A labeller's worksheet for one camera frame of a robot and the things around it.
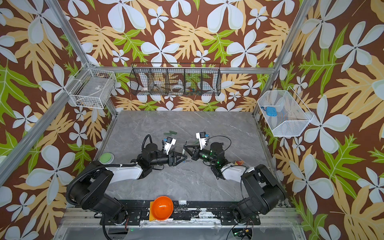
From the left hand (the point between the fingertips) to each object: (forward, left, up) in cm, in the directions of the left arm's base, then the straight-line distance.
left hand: (184, 155), depth 80 cm
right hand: (+2, +1, +3) cm, 4 cm away
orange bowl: (-23, +11, -14) cm, 30 cm away
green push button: (+5, +50, -14) cm, 52 cm away
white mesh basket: (+20, -57, +12) cm, 61 cm away
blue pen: (-4, -1, +1) cm, 4 cm away
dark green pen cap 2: (+26, +14, -17) cm, 35 cm away
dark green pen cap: (+27, +10, -15) cm, 33 cm away
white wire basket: (+34, +55, +18) cm, 68 cm away
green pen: (+5, -1, +5) cm, 7 cm away
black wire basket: (+47, +7, +16) cm, 51 cm away
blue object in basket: (+23, -50, +11) cm, 56 cm away
